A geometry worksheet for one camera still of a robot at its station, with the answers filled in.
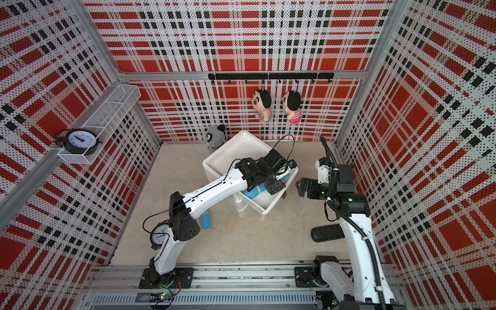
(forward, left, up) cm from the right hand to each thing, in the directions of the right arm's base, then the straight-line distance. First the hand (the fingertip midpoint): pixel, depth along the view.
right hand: (310, 185), depth 74 cm
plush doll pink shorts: (+43, +4, +7) cm, 44 cm away
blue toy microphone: (+1, +21, -4) cm, 21 cm away
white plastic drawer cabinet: (+20, +29, 0) cm, 35 cm away
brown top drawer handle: (-2, +10, -4) cm, 11 cm away
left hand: (+6, +12, -4) cm, 14 cm away
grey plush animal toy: (+33, +43, -5) cm, 55 cm away
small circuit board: (-34, +55, -22) cm, 68 cm away
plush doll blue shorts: (+40, +19, +11) cm, 46 cm away
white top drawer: (-2, +17, -10) cm, 20 cm away
